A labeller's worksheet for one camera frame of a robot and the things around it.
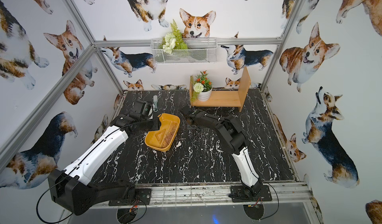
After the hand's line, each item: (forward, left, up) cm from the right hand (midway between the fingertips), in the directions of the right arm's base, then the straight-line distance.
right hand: (198, 121), depth 101 cm
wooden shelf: (+16, -18, +5) cm, 25 cm away
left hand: (-10, +21, +18) cm, 30 cm away
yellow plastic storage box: (-13, +23, -1) cm, 26 cm away
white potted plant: (+12, -3, +20) cm, 23 cm away
